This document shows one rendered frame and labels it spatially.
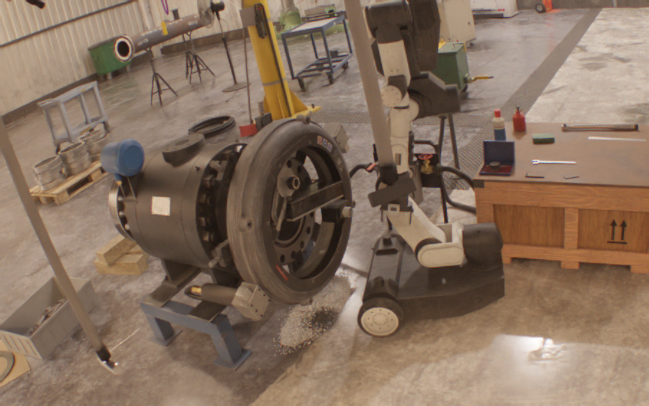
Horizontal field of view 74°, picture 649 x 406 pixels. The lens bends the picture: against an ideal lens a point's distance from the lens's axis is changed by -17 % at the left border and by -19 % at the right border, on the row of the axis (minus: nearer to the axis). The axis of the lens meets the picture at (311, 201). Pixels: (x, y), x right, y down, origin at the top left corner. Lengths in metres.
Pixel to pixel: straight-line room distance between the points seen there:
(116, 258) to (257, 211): 1.87
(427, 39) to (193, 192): 1.11
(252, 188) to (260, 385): 0.87
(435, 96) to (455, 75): 3.19
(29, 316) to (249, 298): 1.95
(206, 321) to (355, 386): 0.70
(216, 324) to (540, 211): 1.56
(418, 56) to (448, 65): 3.25
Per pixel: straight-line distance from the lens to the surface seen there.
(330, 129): 2.37
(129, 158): 2.33
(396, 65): 1.78
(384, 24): 1.75
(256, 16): 5.51
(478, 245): 2.27
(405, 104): 1.82
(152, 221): 2.36
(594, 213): 2.47
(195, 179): 2.17
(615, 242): 2.55
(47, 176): 5.91
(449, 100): 2.02
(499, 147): 2.60
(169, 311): 2.48
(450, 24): 7.83
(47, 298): 3.59
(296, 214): 2.00
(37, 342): 3.08
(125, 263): 3.49
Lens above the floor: 1.51
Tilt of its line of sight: 24 degrees down
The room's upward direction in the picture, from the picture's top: 14 degrees counter-clockwise
